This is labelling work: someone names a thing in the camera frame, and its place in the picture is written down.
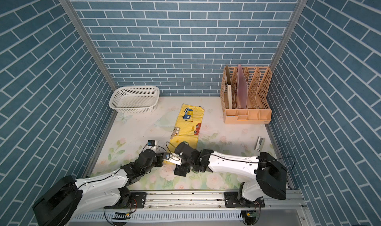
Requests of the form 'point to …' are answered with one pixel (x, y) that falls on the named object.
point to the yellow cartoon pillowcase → (187, 121)
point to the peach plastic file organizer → (258, 80)
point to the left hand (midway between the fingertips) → (167, 155)
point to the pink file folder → (242, 88)
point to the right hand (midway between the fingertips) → (178, 158)
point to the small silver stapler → (259, 143)
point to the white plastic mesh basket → (135, 99)
